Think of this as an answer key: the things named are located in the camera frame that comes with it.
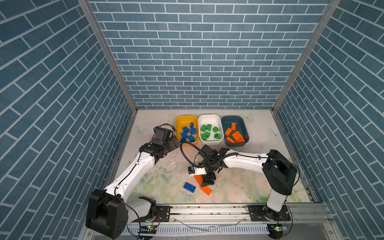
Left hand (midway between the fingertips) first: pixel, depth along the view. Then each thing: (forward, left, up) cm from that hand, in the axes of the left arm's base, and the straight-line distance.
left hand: (173, 143), depth 84 cm
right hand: (-14, -15, -11) cm, 23 cm away
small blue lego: (+23, -11, -11) cm, 28 cm away
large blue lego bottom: (-20, -10, -13) cm, 26 cm away
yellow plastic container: (+27, -6, -11) cm, 30 cm away
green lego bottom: (+13, -28, -11) cm, 33 cm away
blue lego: (+19, -6, -12) cm, 23 cm away
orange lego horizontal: (+9, -44, -11) cm, 46 cm away
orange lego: (+17, -36, -11) cm, 42 cm away
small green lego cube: (+19, -23, -10) cm, 31 cm away
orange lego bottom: (-22, -19, -13) cm, 32 cm away
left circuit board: (-39, +11, -17) cm, 44 cm away
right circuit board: (-41, -52, -15) cm, 67 cm away
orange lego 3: (+9, -36, -11) cm, 39 cm away
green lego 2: (+12, -19, -11) cm, 25 cm away
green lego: (+19, -19, -10) cm, 29 cm away
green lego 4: (+18, -28, -11) cm, 35 cm away
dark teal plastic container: (+21, -47, -11) cm, 52 cm away
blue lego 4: (+15, -5, -13) cm, 21 cm away
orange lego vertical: (+22, -42, -12) cm, 48 cm away
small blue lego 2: (+10, -5, -12) cm, 16 cm away
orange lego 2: (+14, -43, -13) cm, 47 cm away
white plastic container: (+26, -27, -9) cm, 38 cm away
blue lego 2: (+19, -12, -14) cm, 27 cm away
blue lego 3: (+11, -10, -12) cm, 19 cm away
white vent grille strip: (-39, -10, -15) cm, 43 cm away
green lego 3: (+14, -22, -11) cm, 27 cm away
